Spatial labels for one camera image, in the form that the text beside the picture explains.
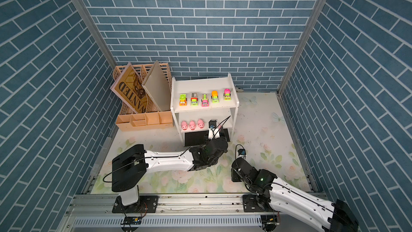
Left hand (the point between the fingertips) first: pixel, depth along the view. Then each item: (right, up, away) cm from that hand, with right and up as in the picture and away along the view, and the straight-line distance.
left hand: (225, 130), depth 80 cm
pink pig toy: (-21, +3, -1) cm, 21 cm away
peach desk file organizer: (-56, +4, +14) cm, 58 cm away
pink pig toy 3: (-12, +3, 0) cm, 13 cm away
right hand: (+4, -22, +2) cm, 22 cm away
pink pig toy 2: (-17, +3, 0) cm, 17 cm away
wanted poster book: (-55, +23, +13) cm, 61 cm away
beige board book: (-41, +25, +20) cm, 52 cm away
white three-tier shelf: (0, +9, +8) cm, 12 cm away
